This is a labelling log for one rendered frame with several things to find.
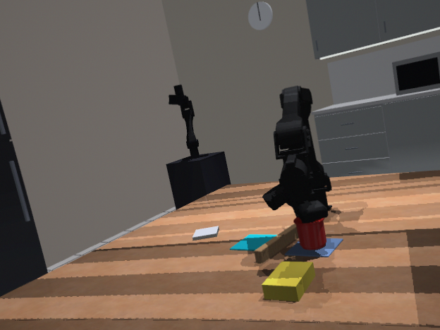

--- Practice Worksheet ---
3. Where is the white flat square tile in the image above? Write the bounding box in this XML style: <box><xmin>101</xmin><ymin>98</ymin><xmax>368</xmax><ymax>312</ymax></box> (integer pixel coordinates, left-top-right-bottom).
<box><xmin>192</xmin><ymin>226</ymin><xmax>219</xmax><ymax>240</ymax></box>

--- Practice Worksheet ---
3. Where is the dark red cup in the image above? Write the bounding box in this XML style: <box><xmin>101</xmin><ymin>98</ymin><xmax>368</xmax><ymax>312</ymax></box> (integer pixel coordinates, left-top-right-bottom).
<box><xmin>293</xmin><ymin>217</ymin><xmax>326</xmax><ymax>250</ymax></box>

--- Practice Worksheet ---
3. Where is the yellow block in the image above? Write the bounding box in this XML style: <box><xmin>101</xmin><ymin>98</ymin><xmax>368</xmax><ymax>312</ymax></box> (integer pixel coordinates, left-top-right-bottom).
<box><xmin>262</xmin><ymin>262</ymin><xmax>315</xmax><ymax>302</ymax></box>

